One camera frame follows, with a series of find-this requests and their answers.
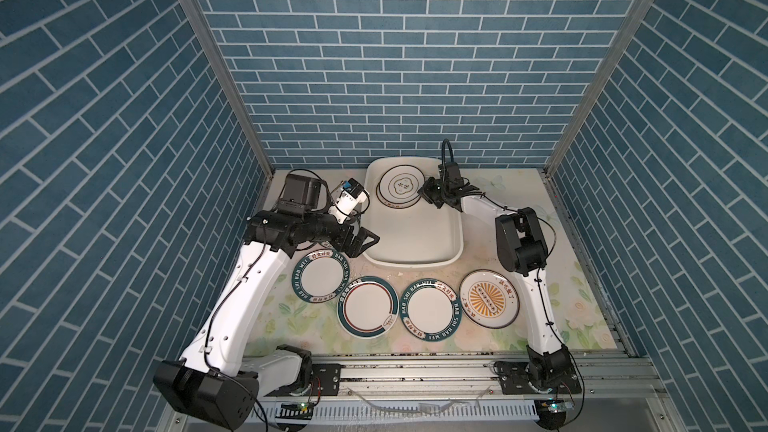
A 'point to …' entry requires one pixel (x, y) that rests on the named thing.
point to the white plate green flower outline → (399, 186)
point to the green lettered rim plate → (430, 310)
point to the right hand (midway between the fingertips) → (414, 186)
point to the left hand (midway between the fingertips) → (365, 227)
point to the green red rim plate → (368, 307)
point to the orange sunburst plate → (490, 298)
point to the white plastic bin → (412, 231)
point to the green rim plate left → (320, 276)
